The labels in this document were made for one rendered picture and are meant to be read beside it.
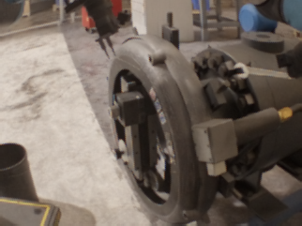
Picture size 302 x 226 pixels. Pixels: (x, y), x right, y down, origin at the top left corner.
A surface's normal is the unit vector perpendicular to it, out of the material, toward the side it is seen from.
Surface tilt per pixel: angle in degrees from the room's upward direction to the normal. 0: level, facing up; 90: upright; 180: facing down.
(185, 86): 42
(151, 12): 90
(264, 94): 53
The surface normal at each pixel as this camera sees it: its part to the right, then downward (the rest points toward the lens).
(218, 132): 0.38, -0.06
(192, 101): 0.29, -0.33
